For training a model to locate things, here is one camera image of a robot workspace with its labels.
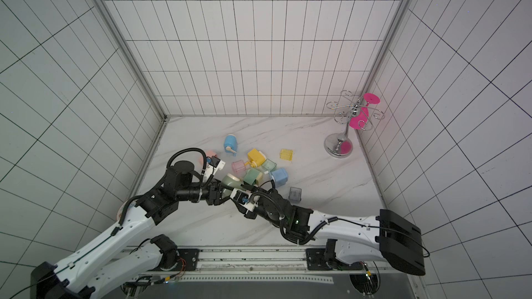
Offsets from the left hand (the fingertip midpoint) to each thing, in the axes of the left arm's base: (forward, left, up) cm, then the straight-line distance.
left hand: (231, 194), depth 70 cm
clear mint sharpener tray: (+23, -13, -18) cm, 32 cm away
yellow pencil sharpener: (+25, -6, -16) cm, 30 cm away
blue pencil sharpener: (+13, -18, -12) cm, 25 cm away
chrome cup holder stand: (+34, -50, -18) cm, 63 cm away
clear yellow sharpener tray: (+29, -22, -18) cm, 40 cm away
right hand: (+4, -2, +1) cm, 5 cm away
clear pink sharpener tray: (+19, +1, -17) cm, 26 cm away
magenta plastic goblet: (+27, -49, +9) cm, 57 cm away
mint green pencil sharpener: (+14, -5, -14) cm, 20 cm away
